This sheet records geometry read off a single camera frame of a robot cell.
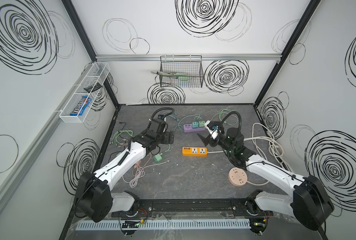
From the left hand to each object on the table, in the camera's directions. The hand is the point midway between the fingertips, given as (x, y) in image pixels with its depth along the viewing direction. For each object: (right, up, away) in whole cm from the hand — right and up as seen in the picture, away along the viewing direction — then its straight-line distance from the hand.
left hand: (167, 133), depth 84 cm
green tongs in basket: (+5, +35, +7) cm, 36 cm away
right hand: (+21, +5, -6) cm, 23 cm away
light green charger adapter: (-6, -15, +6) cm, 17 cm away
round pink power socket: (+39, -24, -2) cm, 46 cm away
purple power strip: (+13, +2, +19) cm, 23 cm away
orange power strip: (+16, -12, +8) cm, 22 cm away
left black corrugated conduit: (0, +10, -11) cm, 15 cm away
